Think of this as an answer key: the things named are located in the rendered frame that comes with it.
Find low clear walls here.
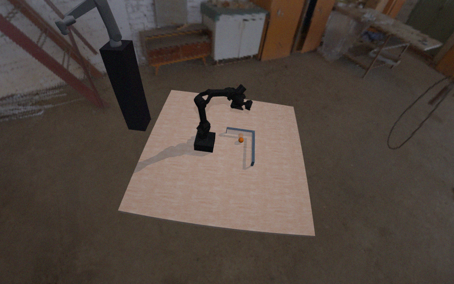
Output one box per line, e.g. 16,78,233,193
227,129,253,163

